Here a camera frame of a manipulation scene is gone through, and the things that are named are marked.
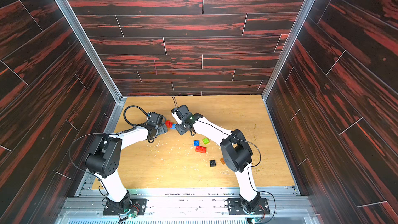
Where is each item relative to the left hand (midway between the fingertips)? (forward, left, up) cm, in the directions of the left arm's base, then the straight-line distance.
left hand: (160, 129), depth 100 cm
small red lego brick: (+2, -6, +3) cm, 7 cm away
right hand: (0, -17, +6) cm, 18 cm away
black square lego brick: (-21, -34, -1) cm, 40 cm away
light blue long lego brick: (+2, -8, -1) cm, 9 cm away
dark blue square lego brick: (-9, -24, -1) cm, 26 cm away
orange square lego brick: (-20, -39, -2) cm, 44 cm away
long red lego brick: (-13, -27, -1) cm, 30 cm away
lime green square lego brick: (-7, -30, -2) cm, 31 cm away
